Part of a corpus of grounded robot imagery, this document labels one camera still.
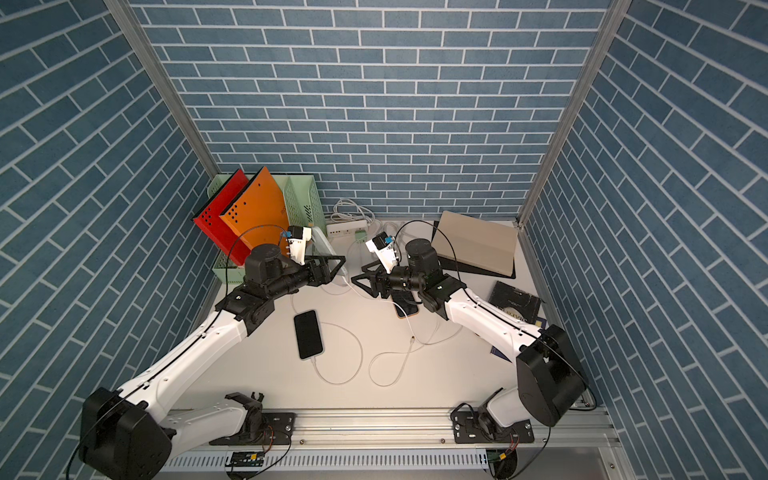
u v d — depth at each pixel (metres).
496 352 0.86
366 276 0.69
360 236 1.15
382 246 0.67
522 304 0.93
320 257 0.75
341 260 0.73
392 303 0.97
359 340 0.89
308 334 0.89
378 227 1.19
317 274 0.67
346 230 1.14
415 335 0.91
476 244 1.16
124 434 0.38
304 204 1.06
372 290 0.68
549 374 0.42
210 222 0.83
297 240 0.68
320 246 0.71
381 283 0.67
